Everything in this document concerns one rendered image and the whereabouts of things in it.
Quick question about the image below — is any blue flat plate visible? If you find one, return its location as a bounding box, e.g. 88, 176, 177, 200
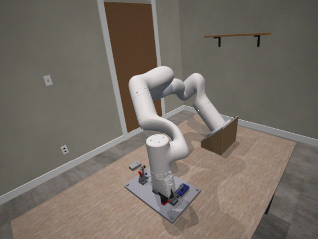
177, 184, 189, 198

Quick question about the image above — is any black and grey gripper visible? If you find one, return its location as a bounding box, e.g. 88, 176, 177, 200
151, 174, 176, 204

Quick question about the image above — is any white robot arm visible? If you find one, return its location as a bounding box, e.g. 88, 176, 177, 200
129, 66, 231, 179

